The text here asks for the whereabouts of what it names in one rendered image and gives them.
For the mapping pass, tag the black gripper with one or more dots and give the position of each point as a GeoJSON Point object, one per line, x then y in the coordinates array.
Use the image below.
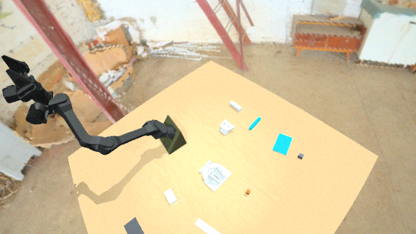
{"type": "Point", "coordinates": [27, 87]}

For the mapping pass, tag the cyan flat rectangular plate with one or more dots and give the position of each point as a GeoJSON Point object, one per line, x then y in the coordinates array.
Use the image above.
{"type": "Point", "coordinates": [282, 144]}

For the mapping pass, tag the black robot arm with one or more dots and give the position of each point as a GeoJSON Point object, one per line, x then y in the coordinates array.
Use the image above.
{"type": "Point", "coordinates": [61, 104]}

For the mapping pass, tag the white rectangular block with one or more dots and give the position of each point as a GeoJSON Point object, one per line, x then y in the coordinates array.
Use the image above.
{"type": "Point", "coordinates": [236, 106]}
{"type": "Point", "coordinates": [170, 196]}

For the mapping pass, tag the cyan cylinder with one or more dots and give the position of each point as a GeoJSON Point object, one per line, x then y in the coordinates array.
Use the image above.
{"type": "Point", "coordinates": [255, 123]}

